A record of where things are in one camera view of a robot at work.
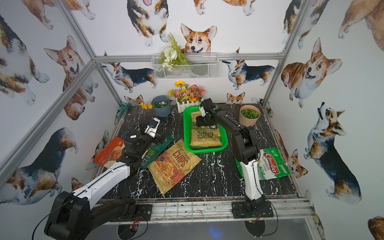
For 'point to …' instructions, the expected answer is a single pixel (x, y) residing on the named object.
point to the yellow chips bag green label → (204, 136)
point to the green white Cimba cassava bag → (271, 164)
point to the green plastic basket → (187, 119)
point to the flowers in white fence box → (187, 96)
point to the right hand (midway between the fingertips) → (205, 117)
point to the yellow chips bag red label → (173, 164)
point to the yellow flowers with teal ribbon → (127, 106)
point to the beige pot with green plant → (249, 115)
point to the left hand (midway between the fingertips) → (157, 120)
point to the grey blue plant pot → (161, 105)
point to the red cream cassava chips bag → (110, 152)
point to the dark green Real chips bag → (153, 151)
